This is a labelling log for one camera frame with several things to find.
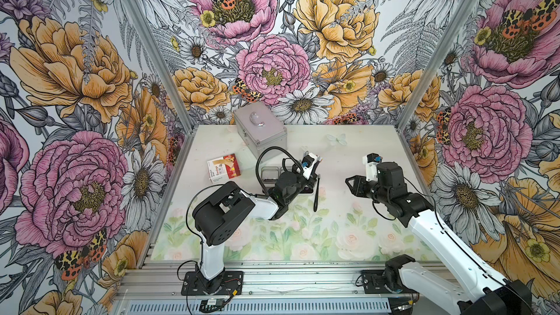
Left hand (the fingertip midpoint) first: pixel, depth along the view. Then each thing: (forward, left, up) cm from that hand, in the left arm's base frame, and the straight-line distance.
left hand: (317, 163), depth 87 cm
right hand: (-10, -11, 0) cm, 15 cm away
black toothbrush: (-9, 0, -16) cm, 18 cm away
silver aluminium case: (+22, +25, -2) cm, 33 cm away
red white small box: (+6, +40, -12) cm, 42 cm away
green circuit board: (-43, +37, -19) cm, 60 cm away
